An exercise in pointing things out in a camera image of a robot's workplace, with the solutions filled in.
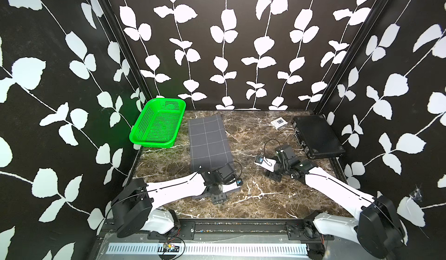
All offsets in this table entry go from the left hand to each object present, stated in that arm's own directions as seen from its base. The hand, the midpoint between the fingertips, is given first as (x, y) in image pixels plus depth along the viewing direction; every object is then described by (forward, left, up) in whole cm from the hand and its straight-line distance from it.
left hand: (221, 186), depth 82 cm
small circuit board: (-23, +23, -5) cm, 33 cm away
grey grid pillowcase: (+25, +7, -4) cm, 27 cm away
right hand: (+9, -22, +5) cm, 25 cm away
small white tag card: (+42, -39, -3) cm, 57 cm away
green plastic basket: (+47, +42, -6) cm, 63 cm away
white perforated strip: (-24, +5, -4) cm, 25 cm away
